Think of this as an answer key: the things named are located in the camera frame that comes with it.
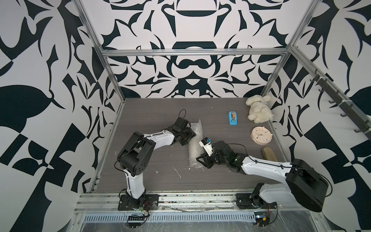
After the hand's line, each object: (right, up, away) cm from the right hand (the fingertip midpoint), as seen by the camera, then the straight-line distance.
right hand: (197, 156), depth 82 cm
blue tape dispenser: (+27, +21, +23) cm, 41 cm away
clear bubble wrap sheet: (0, +3, +4) cm, 6 cm away
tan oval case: (+43, -1, +6) cm, 44 cm away
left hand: (-1, +11, +12) cm, 17 cm away
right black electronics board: (+30, -27, -11) cm, 42 cm away
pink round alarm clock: (+43, +9, +14) cm, 47 cm away
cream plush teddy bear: (+45, +25, +19) cm, 54 cm away
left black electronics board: (-31, -29, -9) cm, 43 cm away
